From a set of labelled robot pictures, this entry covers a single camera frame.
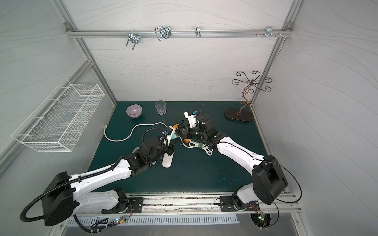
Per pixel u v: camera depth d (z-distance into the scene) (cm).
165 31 76
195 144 95
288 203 44
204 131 61
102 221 72
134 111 111
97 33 78
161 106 114
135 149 92
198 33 78
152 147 57
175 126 104
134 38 78
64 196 40
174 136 72
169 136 65
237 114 111
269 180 42
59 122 69
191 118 72
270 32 76
